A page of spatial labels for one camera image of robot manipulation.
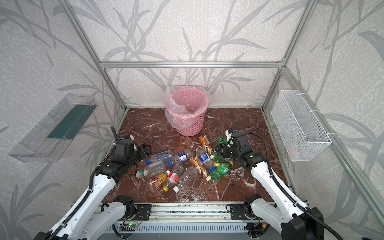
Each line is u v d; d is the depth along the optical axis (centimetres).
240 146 59
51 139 65
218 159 77
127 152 60
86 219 44
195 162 87
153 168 85
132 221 72
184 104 105
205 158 89
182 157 89
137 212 72
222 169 84
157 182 78
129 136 73
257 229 71
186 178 80
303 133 62
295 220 38
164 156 88
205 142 94
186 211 75
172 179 79
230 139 69
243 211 73
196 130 98
